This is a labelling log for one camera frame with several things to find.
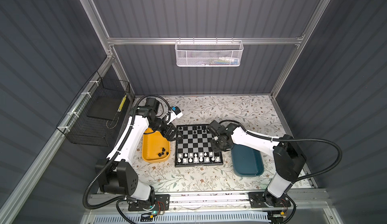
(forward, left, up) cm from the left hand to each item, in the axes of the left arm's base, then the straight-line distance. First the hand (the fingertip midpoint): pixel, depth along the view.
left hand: (176, 132), depth 77 cm
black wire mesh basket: (+4, +40, +9) cm, 41 cm away
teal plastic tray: (-11, -39, -16) cm, 43 cm away
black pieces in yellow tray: (0, +10, -18) cm, 21 cm away
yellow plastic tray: (+1, +14, -18) cm, 23 cm away
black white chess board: (-2, -9, -17) cm, 19 cm away
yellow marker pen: (+15, +29, +7) cm, 33 cm away
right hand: (-4, -22, -14) cm, 27 cm away
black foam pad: (+10, +34, +11) cm, 37 cm away
